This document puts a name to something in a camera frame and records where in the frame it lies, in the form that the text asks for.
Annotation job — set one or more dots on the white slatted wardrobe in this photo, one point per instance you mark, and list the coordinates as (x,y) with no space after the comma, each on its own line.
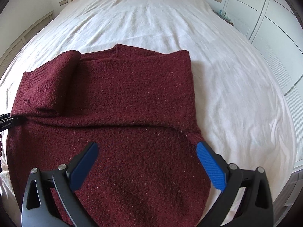
(271,26)

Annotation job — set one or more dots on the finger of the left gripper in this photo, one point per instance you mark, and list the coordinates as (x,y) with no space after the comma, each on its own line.
(7,121)

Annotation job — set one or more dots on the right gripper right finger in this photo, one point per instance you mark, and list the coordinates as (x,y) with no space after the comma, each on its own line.
(256,206)

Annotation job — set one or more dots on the wooden bedside table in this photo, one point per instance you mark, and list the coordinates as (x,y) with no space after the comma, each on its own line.
(229,22)

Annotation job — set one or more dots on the items on bedside table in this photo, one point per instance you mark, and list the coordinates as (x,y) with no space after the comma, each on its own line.
(222,14)

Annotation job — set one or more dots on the beige radiator cover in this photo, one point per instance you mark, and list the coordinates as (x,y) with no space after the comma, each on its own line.
(22,40)

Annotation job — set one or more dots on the left wall switch plate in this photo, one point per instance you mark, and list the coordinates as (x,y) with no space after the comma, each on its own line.
(63,2)

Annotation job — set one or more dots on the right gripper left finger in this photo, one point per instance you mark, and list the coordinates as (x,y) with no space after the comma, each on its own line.
(39,207)

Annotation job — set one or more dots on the dark red knitted sweater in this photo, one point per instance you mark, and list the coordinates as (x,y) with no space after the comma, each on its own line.
(139,107)

